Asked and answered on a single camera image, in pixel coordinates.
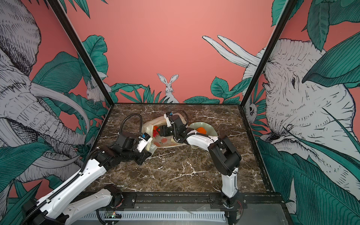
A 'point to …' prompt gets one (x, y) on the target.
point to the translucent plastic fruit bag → (150, 127)
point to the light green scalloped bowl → (209, 129)
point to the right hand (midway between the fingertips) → (159, 127)
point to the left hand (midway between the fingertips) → (151, 152)
